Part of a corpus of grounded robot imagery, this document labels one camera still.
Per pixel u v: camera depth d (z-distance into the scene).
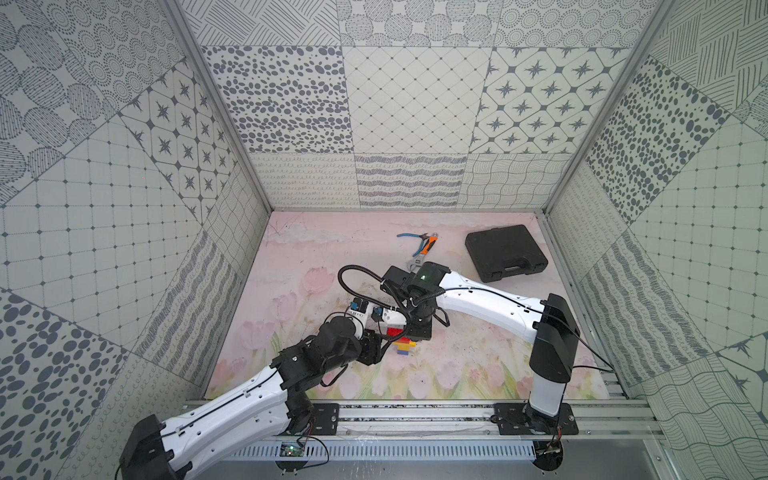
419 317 0.66
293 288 0.98
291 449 0.72
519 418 0.73
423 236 1.14
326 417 0.75
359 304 0.69
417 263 1.04
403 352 0.83
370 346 0.66
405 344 0.76
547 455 0.73
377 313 0.70
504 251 1.06
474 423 0.76
